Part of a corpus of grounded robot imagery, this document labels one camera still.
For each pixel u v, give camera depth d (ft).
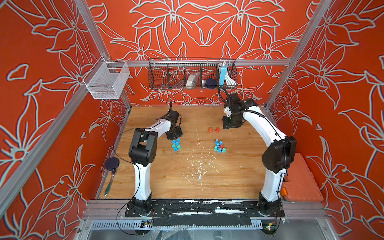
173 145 3.18
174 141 3.20
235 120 2.40
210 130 3.39
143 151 1.81
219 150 3.03
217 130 3.38
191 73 3.18
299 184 2.50
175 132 2.83
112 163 2.90
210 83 3.11
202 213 2.39
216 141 3.14
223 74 2.79
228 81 3.00
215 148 3.04
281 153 1.63
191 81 2.98
